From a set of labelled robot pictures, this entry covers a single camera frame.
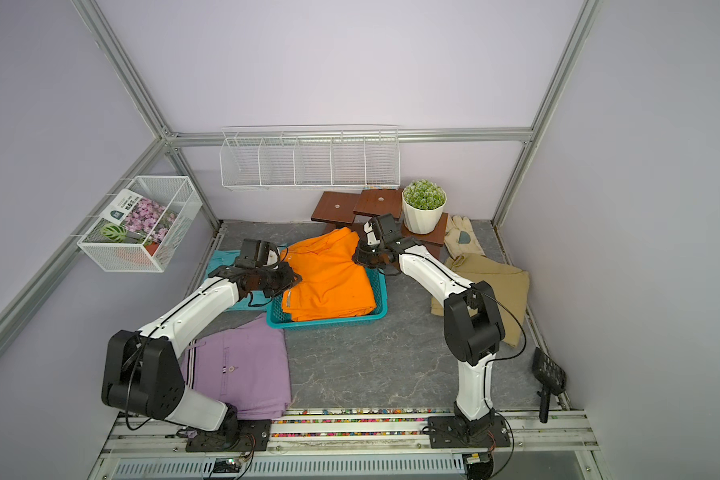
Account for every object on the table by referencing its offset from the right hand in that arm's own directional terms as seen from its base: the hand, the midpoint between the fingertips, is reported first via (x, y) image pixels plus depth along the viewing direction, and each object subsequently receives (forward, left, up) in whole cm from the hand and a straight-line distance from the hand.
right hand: (353, 254), depth 90 cm
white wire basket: (-4, +51, +18) cm, 54 cm away
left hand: (-8, +15, -1) cm, 17 cm away
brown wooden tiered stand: (+13, 0, +6) cm, 14 cm away
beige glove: (+20, -40, -15) cm, 47 cm away
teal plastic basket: (-16, +22, -10) cm, 30 cm away
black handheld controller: (-32, -54, -13) cm, 65 cm away
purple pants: (-29, +30, -16) cm, 44 cm away
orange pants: (-9, +6, -3) cm, 11 cm away
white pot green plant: (+9, -21, +12) cm, 26 cm away
